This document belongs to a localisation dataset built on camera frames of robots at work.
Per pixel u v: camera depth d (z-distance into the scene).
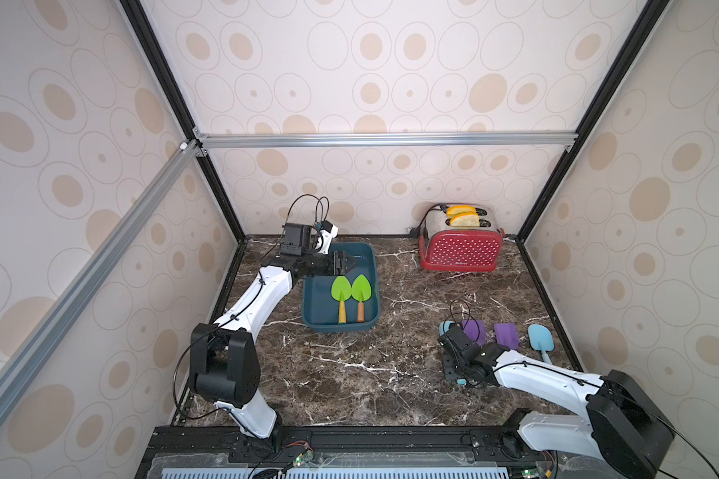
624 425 0.42
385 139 0.92
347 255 0.77
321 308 0.98
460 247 0.99
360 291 1.03
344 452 0.73
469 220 0.97
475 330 0.93
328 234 0.78
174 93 0.80
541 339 0.92
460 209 1.00
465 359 0.67
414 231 1.17
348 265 0.76
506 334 0.92
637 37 0.71
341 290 1.03
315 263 0.73
